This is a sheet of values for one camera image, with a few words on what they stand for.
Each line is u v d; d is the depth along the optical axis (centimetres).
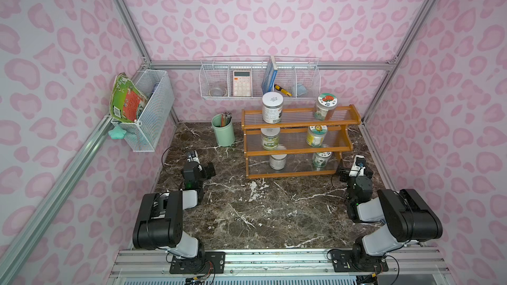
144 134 72
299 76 99
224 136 104
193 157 81
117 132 62
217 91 96
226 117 99
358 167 75
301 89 101
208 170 88
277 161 93
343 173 81
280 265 73
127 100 73
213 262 73
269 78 88
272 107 73
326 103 75
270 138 83
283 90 95
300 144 94
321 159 93
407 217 46
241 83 93
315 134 85
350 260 72
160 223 45
